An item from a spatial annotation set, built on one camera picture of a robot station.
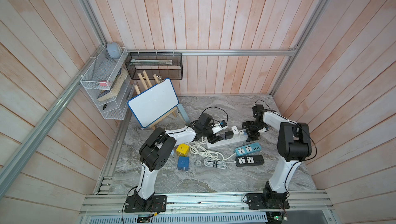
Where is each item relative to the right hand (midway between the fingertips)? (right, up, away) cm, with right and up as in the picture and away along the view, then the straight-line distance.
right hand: (242, 130), depth 99 cm
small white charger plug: (-7, +2, -8) cm, 11 cm away
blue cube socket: (-38, -15, -18) cm, 44 cm away
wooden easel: (-60, +29, -16) cm, 69 cm away
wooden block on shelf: (-79, +22, -20) cm, 84 cm away
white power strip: (-5, -4, -6) cm, 9 cm away
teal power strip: (+1, -9, -10) cm, 14 cm away
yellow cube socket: (-38, -9, -13) cm, 42 cm away
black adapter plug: (-11, -2, -7) cm, 13 cm away
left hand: (-17, -2, -7) cm, 18 cm away
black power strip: (-1, -15, -14) cm, 21 cm away
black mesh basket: (-46, +40, -11) cm, 62 cm away
